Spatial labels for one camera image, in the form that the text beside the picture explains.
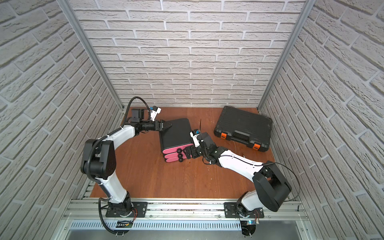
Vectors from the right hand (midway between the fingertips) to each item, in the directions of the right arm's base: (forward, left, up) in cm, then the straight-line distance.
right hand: (192, 147), depth 85 cm
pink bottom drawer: (-3, +13, -8) cm, 16 cm away
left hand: (+14, +13, +6) cm, 20 cm away
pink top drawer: (-4, +10, +5) cm, 12 cm away
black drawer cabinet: (+2, +10, +6) cm, 12 cm away
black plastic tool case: (+15, -42, -8) cm, 45 cm away
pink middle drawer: (-4, +10, -1) cm, 11 cm away
